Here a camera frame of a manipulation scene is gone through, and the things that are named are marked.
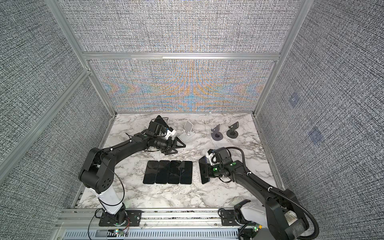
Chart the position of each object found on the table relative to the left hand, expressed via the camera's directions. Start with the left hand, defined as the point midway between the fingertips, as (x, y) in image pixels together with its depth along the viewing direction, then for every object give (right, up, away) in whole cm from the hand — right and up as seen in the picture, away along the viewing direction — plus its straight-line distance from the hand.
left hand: (181, 149), depth 84 cm
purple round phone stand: (+23, +7, +20) cm, 32 cm away
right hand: (+12, -12, -1) cm, 17 cm away
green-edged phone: (+3, -14, +4) cm, 15 cm away
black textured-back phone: (-15, +17, +13) cm, 26 cm away
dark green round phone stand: (+35, +8, +23) cm, 43 cm away
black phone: (-4, -14, +5) cm, 16 cm away
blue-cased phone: (+13, -10, 0) cm, 16 cm away
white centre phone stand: (+3, +8, +19) cm, 21 cm away
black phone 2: (-20, -18, +6) cm, 27 cm away
